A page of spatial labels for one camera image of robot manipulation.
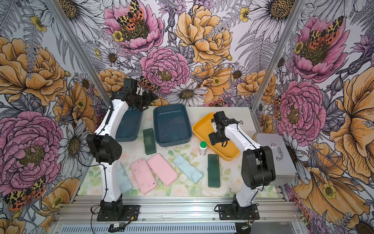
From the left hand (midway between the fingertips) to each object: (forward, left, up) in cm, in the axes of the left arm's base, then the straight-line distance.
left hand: (153, 104), depth 91 cm
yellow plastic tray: (+1, -32, -24) cm, 40 cm away
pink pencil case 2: (-32, -6, -23) cm, 39 cm away
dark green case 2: (-33, -36, -25) cm, 55 cm away
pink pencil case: (-35, +5, -22) cm, 42 cm away
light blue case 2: (-32, -21, -23) cm, 44 cm away
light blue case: (-41, +13, -22) cm, 48 cm away
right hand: (-19, -40, -14) cm, 46 cm away
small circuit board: (-59, +14, -26) cm, 66 cm away
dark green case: (-12, +5, -22) cm, 26 cm away
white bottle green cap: (-22, -30, -16) cm, 40 cm away
